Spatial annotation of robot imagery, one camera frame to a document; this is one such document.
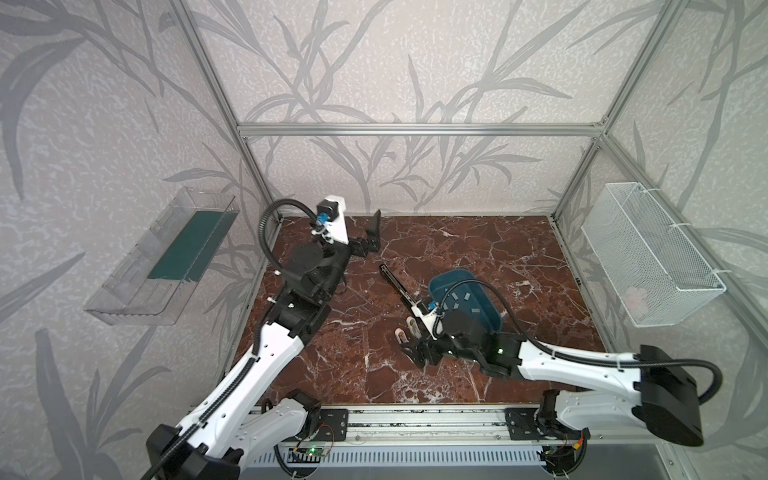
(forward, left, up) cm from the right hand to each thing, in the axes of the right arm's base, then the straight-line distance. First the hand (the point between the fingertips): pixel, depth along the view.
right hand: (410, 326), depth 76 cm
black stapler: (+14, +1, -11) cm, 18 cm away
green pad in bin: (+12, +51, +19) cm, 56 cm away
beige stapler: (+3, -1, -10) cm, 11 cm away
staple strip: (+16, -15, -13) cm, 25 cm away
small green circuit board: (-26, +24, -13) cm, 38 cm away
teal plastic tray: (+17, -17, -13) cm, 27 cm away
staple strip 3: (+11, -21, -14) cm, 27 cm away
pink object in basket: (+3, -55, +7) cm, 56 cm away
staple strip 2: (+16, -19, -13) cm, 28 cm away
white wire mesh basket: (+3, -52, +19) cm, 55 cm away
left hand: (+15, +10, +30) cm, 35 cm away
